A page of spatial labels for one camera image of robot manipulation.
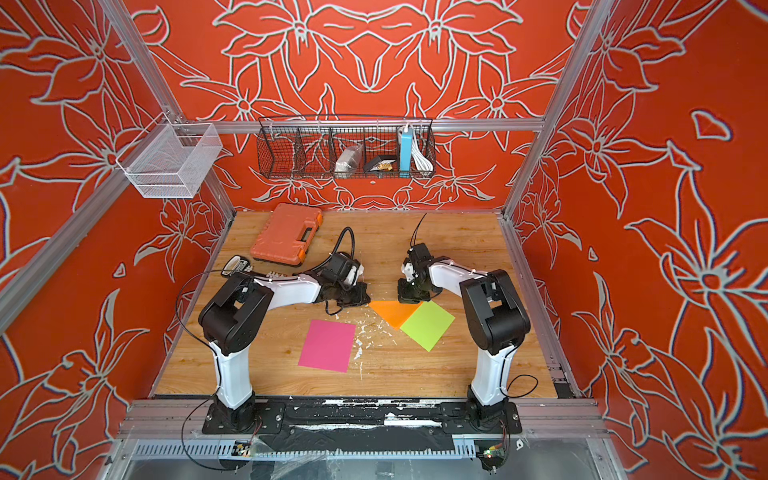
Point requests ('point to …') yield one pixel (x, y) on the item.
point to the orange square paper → (394, 312)
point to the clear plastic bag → (348, 161)
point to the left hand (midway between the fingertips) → (371, 298)
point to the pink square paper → (328, 346)
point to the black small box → (380, 163)
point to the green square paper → (428, 324)
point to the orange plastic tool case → (285, 235)
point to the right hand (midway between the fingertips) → (396, 298)
